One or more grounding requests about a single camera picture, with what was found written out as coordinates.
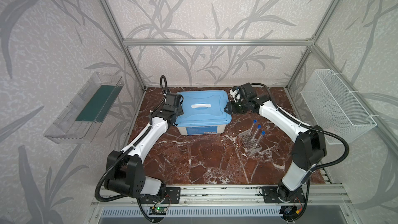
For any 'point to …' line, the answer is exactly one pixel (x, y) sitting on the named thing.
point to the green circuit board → (157, 211)
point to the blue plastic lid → (203, 108)
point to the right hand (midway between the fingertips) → (227, 105)
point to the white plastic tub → (201, 130)
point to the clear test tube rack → (249, 142)
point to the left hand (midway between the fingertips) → (179, 103)
